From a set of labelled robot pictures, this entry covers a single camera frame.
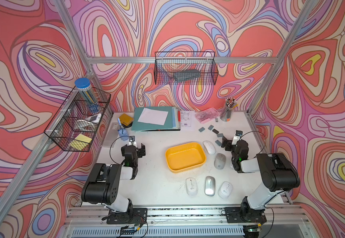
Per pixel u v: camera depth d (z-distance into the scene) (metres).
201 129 1.09
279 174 0.47
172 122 1.11
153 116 1.15
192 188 0.80
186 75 0.88
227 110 1.08
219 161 0.90
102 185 0.45
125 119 1.08
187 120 1.15
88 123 0.70
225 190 0.80
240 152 0.74
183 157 0.96
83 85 0.70
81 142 0.63
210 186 0.82
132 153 0.72
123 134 0.98
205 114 1.18
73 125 0.74
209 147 0.96
